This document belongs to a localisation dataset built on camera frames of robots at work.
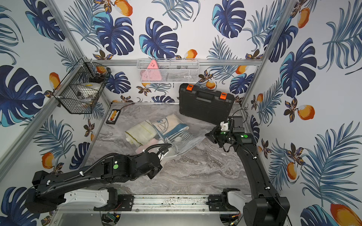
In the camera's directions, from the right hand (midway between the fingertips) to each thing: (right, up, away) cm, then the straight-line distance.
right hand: (205, 132), depth 76 cm
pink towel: (-40, -12, +16) cm, 45 cm away
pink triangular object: (-32, +36, +14) cm, 50 cm away
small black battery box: (-67, +9, +34) cm, 75 cm away
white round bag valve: (-15, -6, +17) cm, 24 cm away
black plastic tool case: (+7, +15, +15) cm, 22 cm away
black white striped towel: (-9, -5, +14) cm, 18 cm away
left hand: (-23, -12, -9) cm, 27 cm away
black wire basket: (-75, +23, +8) cm, 79 cm away
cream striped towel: (-42, -3, +24) cm, 49 cm away
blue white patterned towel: (-24, +2, +26) cm, 36 cm away
